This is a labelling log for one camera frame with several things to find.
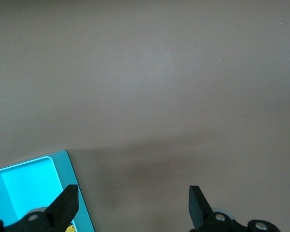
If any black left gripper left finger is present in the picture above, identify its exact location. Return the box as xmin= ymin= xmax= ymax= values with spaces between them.
xmin=0 ymin=185 xmax=79 ymax=232

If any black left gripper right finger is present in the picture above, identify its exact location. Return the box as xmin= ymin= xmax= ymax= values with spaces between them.
xmin=189 ymin=185 xmax=281 ymax=232

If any teal plastic storage bin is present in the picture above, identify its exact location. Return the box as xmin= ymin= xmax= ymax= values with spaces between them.
xmin=0 ymin=149 xmax=96 ymax=232

